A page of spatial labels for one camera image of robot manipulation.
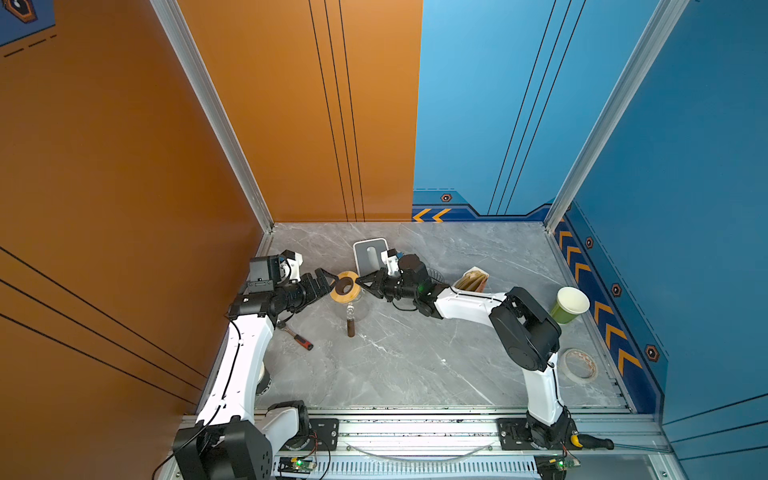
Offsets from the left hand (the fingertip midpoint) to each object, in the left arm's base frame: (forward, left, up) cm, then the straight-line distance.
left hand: (327, 283), depth 78 cm
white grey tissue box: (+23, -8, -17) cm, 30 cm away
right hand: (+3, -6, -5) cm, 9 cm away
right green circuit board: (-37, -56, -21) cm, 71 cm away
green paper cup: (+4, -73, -16) cm, 75 cm away
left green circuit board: (-38, +5, -22) cm, 44 cm away
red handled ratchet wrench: (-7, +10, -20) cm, 24 cm away
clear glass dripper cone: (+12, -32, -14) cm, 37 cm away
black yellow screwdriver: (-32, -65, -17) cm, 75 cm away
